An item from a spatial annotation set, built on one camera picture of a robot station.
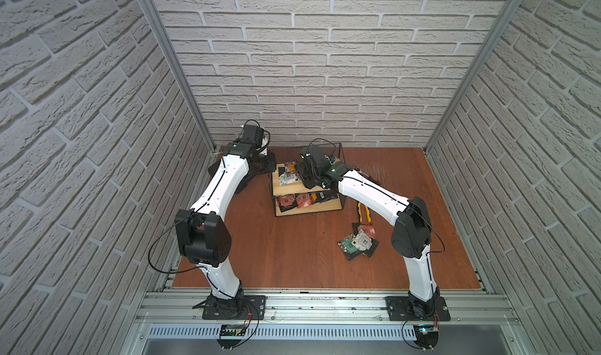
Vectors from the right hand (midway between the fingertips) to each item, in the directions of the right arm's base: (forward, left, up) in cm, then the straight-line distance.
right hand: (297, 166), depth 87 cm
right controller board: (-53, -37, -21) cm, 69 cm away
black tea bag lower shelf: (-3, -11, -17) cm, 20 cm away
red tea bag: (-24, -24, -19) cm, 39 cm away
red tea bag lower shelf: (-4, +5, -18) cm, 19 cm away
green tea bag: (-24, -17, -19) cm, 35 cm away
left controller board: (-50, +23, -22) cm, 59 cm away
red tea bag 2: (-4, -2, -17) cm, 18 cm away
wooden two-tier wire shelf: (-8, 0, -2) cm, 9 cm away
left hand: (+1, +8, +2) cm, 8 cm away
